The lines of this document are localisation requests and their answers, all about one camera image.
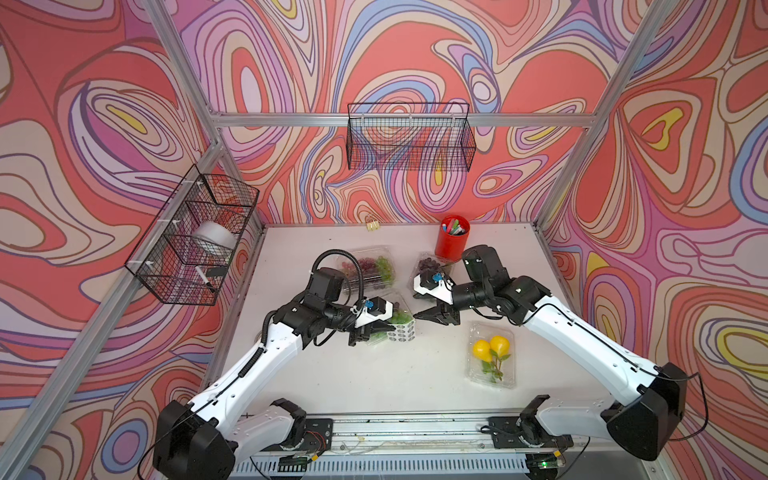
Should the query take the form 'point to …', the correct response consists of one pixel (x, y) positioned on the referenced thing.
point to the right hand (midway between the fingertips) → (420, 310)
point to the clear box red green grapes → (378, 268)
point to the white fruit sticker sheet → (403, 333)
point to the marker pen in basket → (202, 275)
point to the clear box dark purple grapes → (426, 261)
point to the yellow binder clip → (372, 224)
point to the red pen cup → (451, 240)
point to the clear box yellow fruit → (491, 354)
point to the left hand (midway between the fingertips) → (393, 326)
